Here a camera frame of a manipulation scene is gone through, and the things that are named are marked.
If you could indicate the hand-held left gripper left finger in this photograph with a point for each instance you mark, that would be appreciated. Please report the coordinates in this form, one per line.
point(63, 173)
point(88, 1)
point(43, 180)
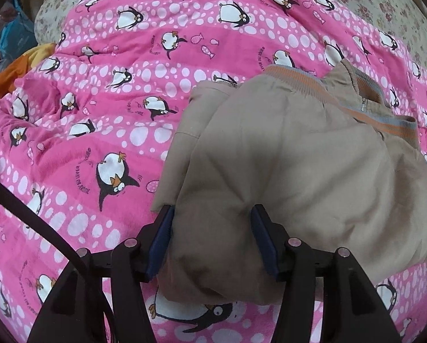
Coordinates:
point(159, 246)

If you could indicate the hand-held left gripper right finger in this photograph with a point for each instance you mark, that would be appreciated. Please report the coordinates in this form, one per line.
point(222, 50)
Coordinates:
point(265, 243)

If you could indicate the beige jacket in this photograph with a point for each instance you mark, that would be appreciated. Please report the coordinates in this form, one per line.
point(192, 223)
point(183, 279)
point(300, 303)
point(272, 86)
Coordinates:
point(288, 168)

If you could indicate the pink penguin print blanket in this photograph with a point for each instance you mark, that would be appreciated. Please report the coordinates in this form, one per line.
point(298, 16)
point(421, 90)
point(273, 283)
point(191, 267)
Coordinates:
point(127, 60)

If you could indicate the orange cloth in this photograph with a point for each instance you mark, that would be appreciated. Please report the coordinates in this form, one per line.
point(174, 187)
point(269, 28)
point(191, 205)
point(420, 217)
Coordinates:
point(9, 75)

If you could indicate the blue plastic bag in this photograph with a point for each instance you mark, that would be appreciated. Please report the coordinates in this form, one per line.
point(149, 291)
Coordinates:
point(15, 32)

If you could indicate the floral quilt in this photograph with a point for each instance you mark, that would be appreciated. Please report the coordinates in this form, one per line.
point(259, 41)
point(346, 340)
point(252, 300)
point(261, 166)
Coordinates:
point(388, 7)

